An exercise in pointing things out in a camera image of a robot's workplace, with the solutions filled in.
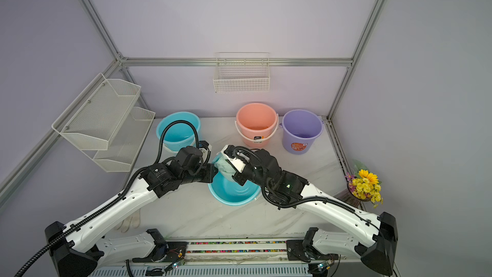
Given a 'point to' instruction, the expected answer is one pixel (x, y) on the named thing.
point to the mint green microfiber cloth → (224, 167)
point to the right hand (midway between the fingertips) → (231, 160)
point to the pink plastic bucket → (255, 122)
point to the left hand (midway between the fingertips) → (215, 173)
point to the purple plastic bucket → (300, 128)
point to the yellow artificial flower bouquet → (363, 186)
